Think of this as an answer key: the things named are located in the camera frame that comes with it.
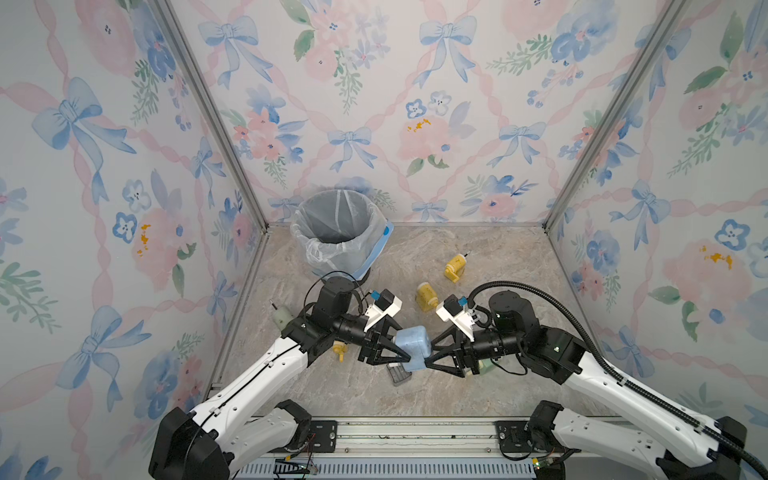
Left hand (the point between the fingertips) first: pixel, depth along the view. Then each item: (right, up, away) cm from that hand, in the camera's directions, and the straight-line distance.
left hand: (408, 349), depth 63 cm
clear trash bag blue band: (-20, +28, +36) cm, 50 cm away
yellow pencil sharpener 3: (-14, +1, -2) cm, 14 cm away
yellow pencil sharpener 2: (+17, +15, +35) cm, 42 cm away
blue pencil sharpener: (+1, +3, -5) cm, 6 cm away
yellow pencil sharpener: (+7, +7, +28) cm, 30 cm away
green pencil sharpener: (+14, -1, -6) cm, 16 cm away
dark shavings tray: (-2, -13, +20) cm, 24 cm away
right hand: (+5, -1, 0) cm, 5 cm away
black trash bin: (-11, +13, +25) cm, 30 cm away
